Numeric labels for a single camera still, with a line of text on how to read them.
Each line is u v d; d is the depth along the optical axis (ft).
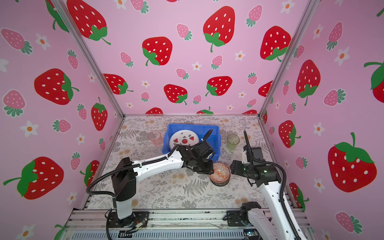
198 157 2.02
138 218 2.43
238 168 2.17
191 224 2.40
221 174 2.68
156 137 3.44
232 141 3.40
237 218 2.43
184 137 3.40
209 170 2.26
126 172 1.70
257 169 1.63
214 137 4.39
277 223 1.33
